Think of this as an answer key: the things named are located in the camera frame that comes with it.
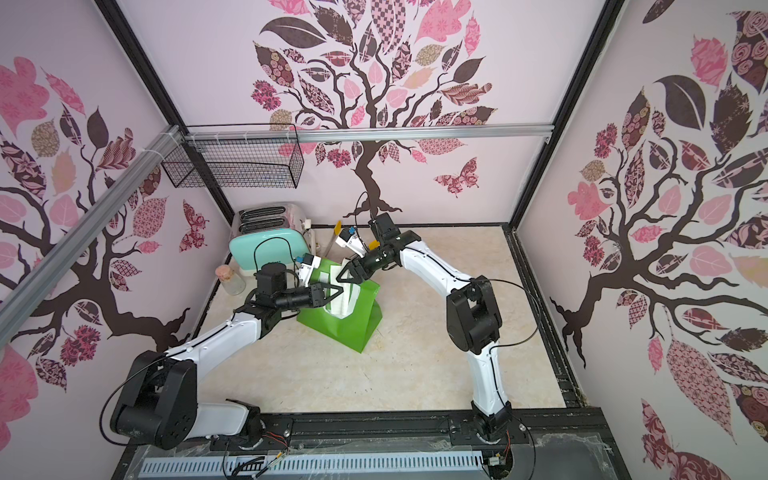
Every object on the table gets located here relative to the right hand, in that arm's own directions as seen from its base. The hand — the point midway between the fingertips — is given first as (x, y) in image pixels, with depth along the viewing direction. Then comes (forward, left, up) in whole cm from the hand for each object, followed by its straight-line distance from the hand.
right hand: (344, 271), depth 84 cm
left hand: (-7, 0, -2) cm, 7 cm away
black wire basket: (+97, +73, -21) cm, 123 cm away
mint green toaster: (+16, +27, 0) cm, 31 cm away
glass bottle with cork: (+5, +40, -12) cm, 42 cm away
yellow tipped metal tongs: (+1, -9, +10) cm, 13 cm away
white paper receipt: (-9, 0, -4) cm, 10 cm away
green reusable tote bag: (-14, -3, -9) cm, 17 cm away
